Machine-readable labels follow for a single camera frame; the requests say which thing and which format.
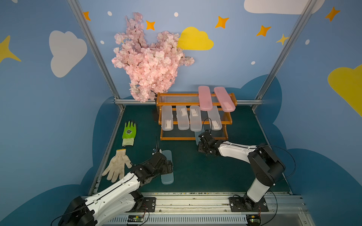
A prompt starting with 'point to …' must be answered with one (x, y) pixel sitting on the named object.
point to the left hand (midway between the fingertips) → (166, 163)
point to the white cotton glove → (117, 165)
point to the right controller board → (253, 219)
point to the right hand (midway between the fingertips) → (201, 145)
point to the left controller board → (135, 218)
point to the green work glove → (129, 133)
